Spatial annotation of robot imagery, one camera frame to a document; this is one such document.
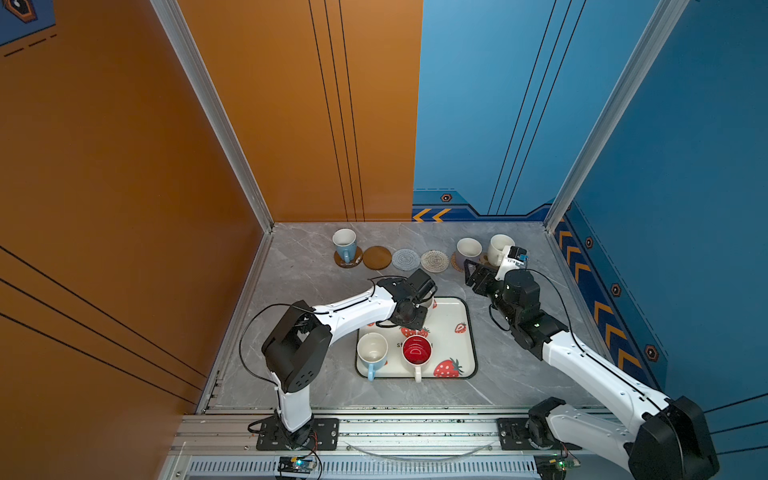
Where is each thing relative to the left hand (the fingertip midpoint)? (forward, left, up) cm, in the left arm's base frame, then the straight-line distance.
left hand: (417, 319), depth 88 cm
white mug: (+28, -29, +4) cm, 40 cm away
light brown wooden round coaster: (+27, +13, -5) cm, 31 cm away
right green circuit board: (-35, -32, -7) cm, 47 cm away
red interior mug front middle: (-8, 0, -4) cm, 9 cm away
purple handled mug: (+27, -19, +1) cm, 33 cm away
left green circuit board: (-35, +30, -7) cm, 46 cm away
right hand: (+8, -14, +17) cm, 23 cm away
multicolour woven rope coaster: (+26, -8, -5) cm, 28 cm away
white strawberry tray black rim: (0, -11, -6) cm, 13 cm away
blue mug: (+25, +24, +4) cm, 35 cm away
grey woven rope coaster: (+27, +3, -5) cm, 27 cm away
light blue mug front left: (-9, +13, -3) cm, 16 cm away
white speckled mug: (-4, -1, +16) cm, 16 cm away
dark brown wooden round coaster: (+24, +22, -5) cm, 33 cm away
